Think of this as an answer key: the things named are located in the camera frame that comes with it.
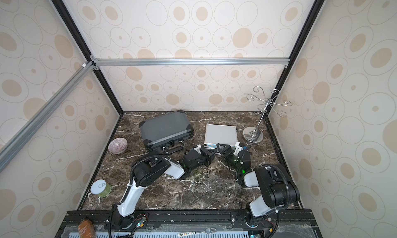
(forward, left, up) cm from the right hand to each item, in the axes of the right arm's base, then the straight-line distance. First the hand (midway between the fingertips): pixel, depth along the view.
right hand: (223, 148), depth 88 cm
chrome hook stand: (+17, -22, -8) cm, 29 cm away
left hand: (-2, 0, +2) cm, 3 cm away
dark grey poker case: (+11, +36, 0) cm, 37 cm away
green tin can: (-24, +63, -3) cm, 67 cm away
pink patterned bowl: (+3, +66, -5) cm, 67 cm away
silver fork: (-39, +8, -9) cm, 41 cm away
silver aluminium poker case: (+13, +1, -3) cm, 14 cm away
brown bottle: (-41, +62, -5) cm, 75 cm away
